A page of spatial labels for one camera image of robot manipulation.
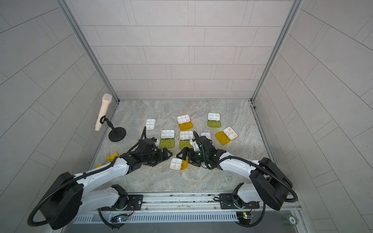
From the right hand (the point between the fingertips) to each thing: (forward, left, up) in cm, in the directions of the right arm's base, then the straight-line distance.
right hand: (182, 160), depth 78 cm
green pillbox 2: (+18, +10, -6) cm, 21 cm away
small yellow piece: (+3, +50, -6) cm, 50 cm away
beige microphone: (+26, +39, +23) cm, 52 cm away
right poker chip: (-28, -46, -3) cm, 54 cm away
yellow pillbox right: (+18, -28, -8) cm, 34 cm away
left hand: (+4, +7, -3) cm, 8 cm away
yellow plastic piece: (+6, +42, -4) cm, 43 cm away
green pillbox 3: (+19, -1, -7) cm, 20 cm away
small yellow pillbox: (+1, +3, -6) cm, 7 cm away
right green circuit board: (-26, -29, -9) cm, 40 cm away
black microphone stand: (+22, +43, -4) cm, 49 cm away
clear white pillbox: (+31, +23, -5) cm, 39 cm away
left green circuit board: (-23, +28, -4) cm, 37 cm away
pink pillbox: (+19, -16, -7) cm, 26 cm away
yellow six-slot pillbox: (+30, -1, -6) cm, 31 cm away
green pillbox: (+32, -23, -7) cm, 40 cm away
